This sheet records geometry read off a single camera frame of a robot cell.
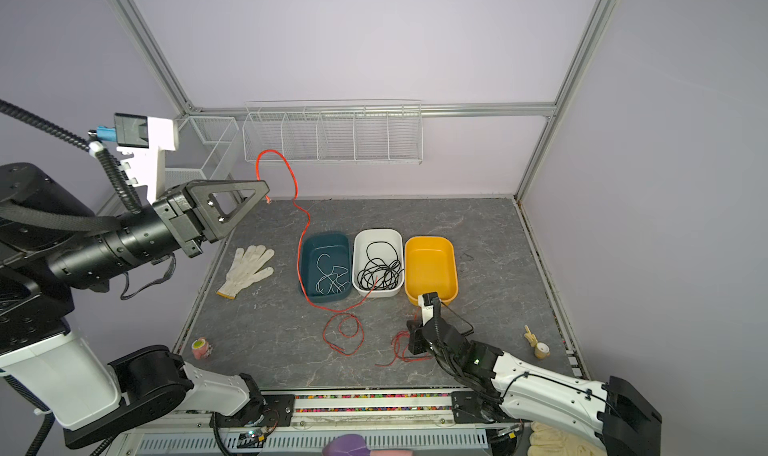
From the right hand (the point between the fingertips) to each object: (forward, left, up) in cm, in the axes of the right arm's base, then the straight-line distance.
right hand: (407, 326), depth 80 cm
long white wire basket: (+58, +23, +23) cm, 66 cm away
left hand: (-6, +17, +54) cm, 57 cm away
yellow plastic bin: (+25, -9, -8) cm, 28 cm away
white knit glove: (+21, +54, -6) cm, 58 cm away
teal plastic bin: (+22, +27, -6) cm, 36 cm away
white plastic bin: (+32, +16, -2) cm, 35 cm away
